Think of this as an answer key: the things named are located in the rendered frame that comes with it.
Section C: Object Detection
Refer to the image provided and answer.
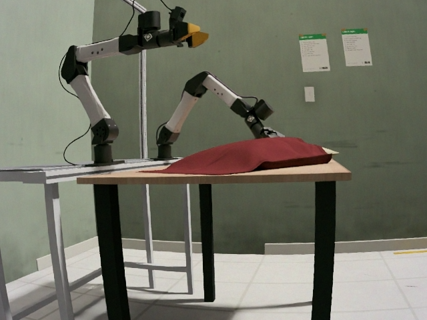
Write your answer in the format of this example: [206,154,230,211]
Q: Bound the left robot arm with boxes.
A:
[151,71,274,161]

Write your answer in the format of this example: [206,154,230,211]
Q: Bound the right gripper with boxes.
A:
[158,21,209,48]

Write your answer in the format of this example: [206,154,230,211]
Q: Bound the cream pillow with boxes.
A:
[323,148,338,156]

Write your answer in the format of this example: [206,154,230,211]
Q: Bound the dark red pillowcase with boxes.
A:
[137,137,332,175]

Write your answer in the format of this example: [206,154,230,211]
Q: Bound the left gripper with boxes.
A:
[251,123,278,139]

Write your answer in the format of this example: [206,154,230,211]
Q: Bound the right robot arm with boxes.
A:
[61,11,161,167]

